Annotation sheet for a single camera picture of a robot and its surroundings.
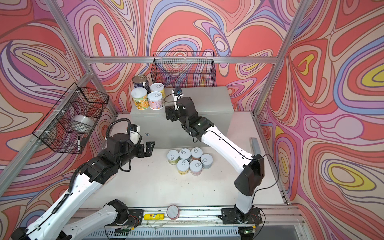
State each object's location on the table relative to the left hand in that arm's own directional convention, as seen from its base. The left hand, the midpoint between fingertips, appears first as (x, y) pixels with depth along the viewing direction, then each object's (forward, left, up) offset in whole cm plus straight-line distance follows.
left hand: (148, 141), depth 71 cm
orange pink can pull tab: (+5, -24, -21) cm, 32 cm away
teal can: (+1, -30, -22) cm, 37 cm away
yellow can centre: (-3, -16, -22) cm, 27 cm away
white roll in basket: (+6, +31, +6) cm, 32 cm away
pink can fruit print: (-4, -23, -22) cm, 32 cm away
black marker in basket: (-2, +34, -2) cm, 34 cm away
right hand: (+15, -13, +8) cm, 21 cm away
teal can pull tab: (+4, -17, -21) cm, 28 cm away
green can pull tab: (+2, -10, -21) cm, 23 cm away
